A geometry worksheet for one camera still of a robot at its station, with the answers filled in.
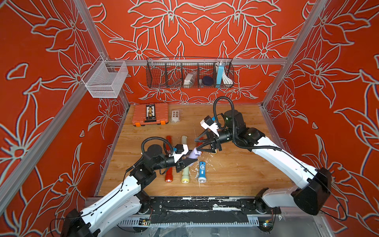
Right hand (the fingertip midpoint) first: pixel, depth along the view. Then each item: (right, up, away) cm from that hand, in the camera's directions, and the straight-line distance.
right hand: (196, 146), depth 61 cm
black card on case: (-31, +17, +45) cm, 57 cm away
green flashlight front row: (-5, -20, +19) cm, 29 cm away
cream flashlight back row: (-6, -2, +33) cm, 34 cm away
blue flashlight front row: (+4, -21, +18) cm, 28 cm away
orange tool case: (-41, +15, +48) cm, 65 cm away
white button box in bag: (-13, +13, +46) cm, 49 cm away
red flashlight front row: (-14, -20, +18) cm, 31 cm away
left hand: (0, -5, +4) cm, 6 cm away
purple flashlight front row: (-1, -3, -1) cm, 3 cm away
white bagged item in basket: (-3, +36, +29) cm, 46 cm away
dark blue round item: (+9, +37, +34) cm, 51 cm away
